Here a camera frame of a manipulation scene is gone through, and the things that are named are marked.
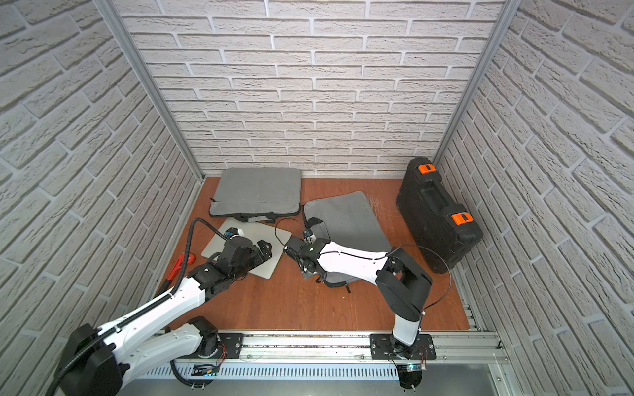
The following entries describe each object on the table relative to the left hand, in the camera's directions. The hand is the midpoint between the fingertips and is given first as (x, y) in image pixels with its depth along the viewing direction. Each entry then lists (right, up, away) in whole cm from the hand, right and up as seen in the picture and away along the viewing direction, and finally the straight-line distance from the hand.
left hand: (267, 246), depth 83 cm
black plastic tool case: (+58, +6, -5) cm, 59 cm away
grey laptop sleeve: (+29, +7, +15) cm, 34 cm away
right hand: (+20, -6, +4) cm, 21 cm away
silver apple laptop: (-3, +3, +17) cm, 18 cm away
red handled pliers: (-35, -11, +6) cm, 38 cm away
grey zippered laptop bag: (-11, +19, +27) cm, 35 cm away
